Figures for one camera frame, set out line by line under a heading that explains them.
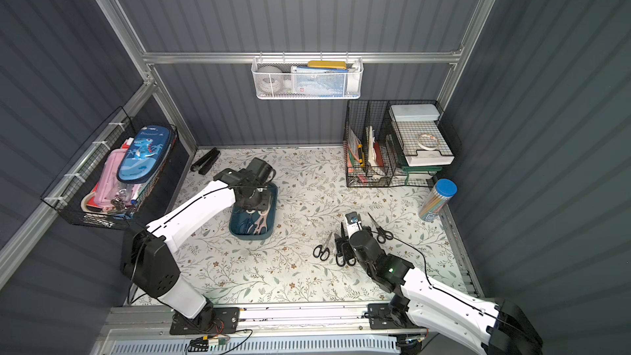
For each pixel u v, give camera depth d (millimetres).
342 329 732
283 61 889
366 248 585
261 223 936
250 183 605
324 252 870
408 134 987
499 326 423
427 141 955
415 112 1020
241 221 939
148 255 422
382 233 907
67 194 607
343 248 710
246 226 926
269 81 844
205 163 1119
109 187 679
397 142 1007
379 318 733
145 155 693
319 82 867
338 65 882
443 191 806
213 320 709
